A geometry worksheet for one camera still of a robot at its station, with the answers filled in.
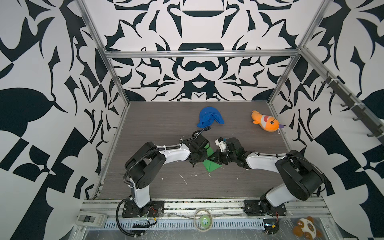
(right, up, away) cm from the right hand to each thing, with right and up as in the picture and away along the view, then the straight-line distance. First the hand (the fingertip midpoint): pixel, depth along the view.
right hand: (209, 157), depth 86 cm
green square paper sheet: (+1, -5, +2) cm, 6 cm away
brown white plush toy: (+41, -26, -19) cm, 52 cm away
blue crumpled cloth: (+1, +24, +17) cm, 30 cm away
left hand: (-1, 0, +4) cm, 4 cm away
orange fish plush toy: (+39, +20, +12) cm, 46 cm away
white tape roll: (-8, -25, -16) cm, 30 cm away
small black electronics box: (+28, -28, -15) cm, 42 cm away
